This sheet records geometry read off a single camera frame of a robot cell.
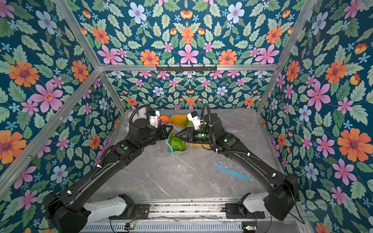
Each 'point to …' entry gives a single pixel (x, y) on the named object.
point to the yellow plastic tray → (179, 120)
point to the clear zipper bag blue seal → (175, 130)
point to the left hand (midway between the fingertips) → (175, 126)
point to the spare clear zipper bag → (234, 173)
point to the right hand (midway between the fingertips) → (180, 132)
